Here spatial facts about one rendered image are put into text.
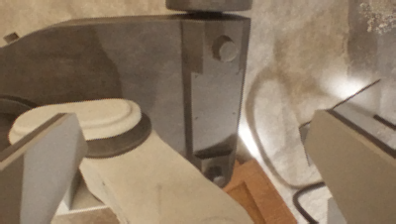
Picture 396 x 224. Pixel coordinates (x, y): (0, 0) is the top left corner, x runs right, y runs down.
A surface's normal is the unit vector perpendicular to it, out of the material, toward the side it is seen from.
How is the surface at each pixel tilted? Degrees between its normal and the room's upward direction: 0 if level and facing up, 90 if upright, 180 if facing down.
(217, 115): 0
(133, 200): 90
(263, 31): 0
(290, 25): 0
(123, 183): 90
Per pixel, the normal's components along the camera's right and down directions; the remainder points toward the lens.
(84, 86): 0.22, 0.50
